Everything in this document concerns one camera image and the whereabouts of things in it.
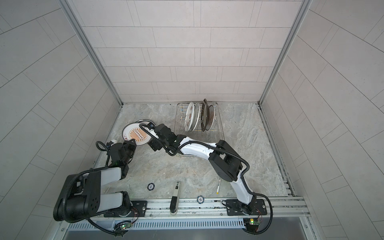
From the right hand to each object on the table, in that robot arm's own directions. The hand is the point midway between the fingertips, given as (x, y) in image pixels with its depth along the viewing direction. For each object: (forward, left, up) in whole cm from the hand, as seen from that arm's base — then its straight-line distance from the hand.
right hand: (153, 138), depth 84 cm
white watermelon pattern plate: (+16, -21, -2) cm, 26 cm away
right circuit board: (-42, -48, -14) cm, 65 cm away
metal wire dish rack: (+6, -35, -11) cm, 37 cm away
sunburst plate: (+7, +13, -2) cm, 15 cm away
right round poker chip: (-30, -25, -12) cm, 41 cm away
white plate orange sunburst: (+19, +11, -6) cm, 22 cm away
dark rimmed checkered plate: (+9, -30, +7) cm, 32 cm away
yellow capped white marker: (-25, -35, -12) cm, 45 cm away
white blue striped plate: (+16, -26, +4) cm, 31 cm away
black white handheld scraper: (-30, -13, -8) cm, 34 cm away
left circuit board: (-39, +9, -8) cm, 41 cm away
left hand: (+4, +10, -3) cm, 11 cm away
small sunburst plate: (+10, -34, +4) cm, 36 cm away
